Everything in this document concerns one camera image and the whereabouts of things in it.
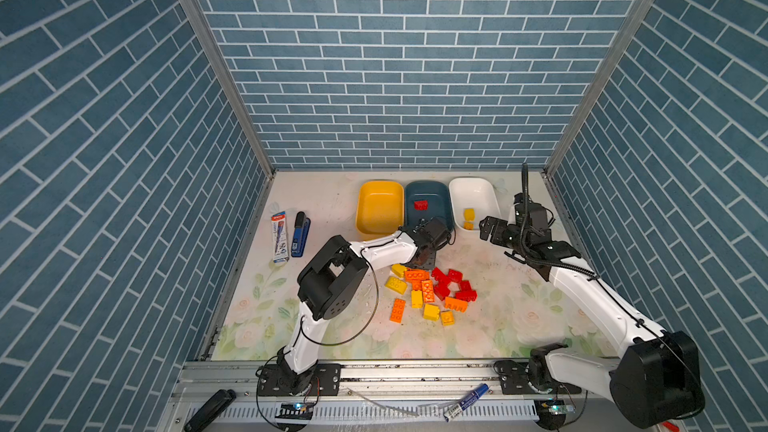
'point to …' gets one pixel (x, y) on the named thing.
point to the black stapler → (211, 410)
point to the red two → (421, 205)
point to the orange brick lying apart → (397, 310)
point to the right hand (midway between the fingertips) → (491, 222)
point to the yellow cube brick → (469, 214)
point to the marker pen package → (280, 244)
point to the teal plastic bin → (426, 199)
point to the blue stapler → (301, 230)
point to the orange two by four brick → (428, 292)
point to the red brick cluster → (442, 282)
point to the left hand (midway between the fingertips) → (425, 262)
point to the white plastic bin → (472, 193)
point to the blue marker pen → (455, 411)
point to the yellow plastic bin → (379, 208)
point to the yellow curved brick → (396, 285)
